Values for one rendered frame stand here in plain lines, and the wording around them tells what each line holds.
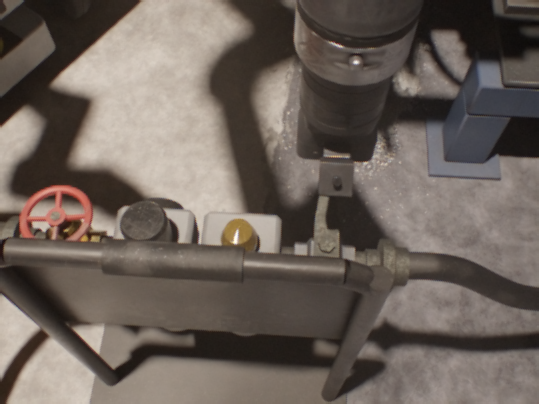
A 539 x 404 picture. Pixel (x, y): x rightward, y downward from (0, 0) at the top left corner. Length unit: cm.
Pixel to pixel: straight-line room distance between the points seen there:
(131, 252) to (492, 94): 73
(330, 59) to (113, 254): 24
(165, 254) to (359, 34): 24
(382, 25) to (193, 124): 90
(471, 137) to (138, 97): 68
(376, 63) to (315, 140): 14
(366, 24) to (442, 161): 87
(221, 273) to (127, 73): 92
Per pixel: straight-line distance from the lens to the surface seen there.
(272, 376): 107
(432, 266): 68
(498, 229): 124
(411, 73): 140
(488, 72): 111
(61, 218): 65
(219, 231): 66
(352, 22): 42
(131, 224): 62
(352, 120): 52
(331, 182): 56
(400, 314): 113
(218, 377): 108
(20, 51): 135
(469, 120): 116
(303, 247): 67
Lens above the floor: 106
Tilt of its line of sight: 62 degrees down
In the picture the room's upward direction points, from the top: straight up
